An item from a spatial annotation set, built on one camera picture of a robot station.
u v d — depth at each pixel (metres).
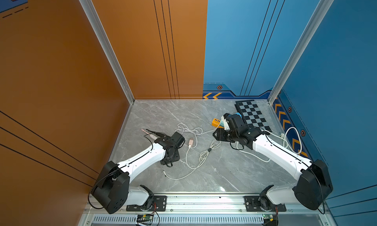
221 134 0.71
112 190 0.41
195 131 0.97
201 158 0.87
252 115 1.05
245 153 0.91
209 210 0.73
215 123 1.03
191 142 0.92
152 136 0.97
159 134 0.99
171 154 0.61
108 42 0.87
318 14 0.75
